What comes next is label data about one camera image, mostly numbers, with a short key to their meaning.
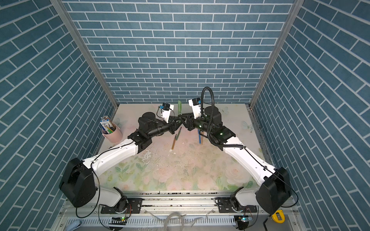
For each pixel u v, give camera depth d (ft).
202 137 2.05
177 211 2.42
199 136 3.34
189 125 2.04
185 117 2.11
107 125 2.91
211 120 1.75
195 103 2.03
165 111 2.14
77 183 1.37
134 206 2.41
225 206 2.41
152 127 2.04
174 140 3.25
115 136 3.04
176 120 2.32
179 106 2.27
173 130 2.21
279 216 2.27
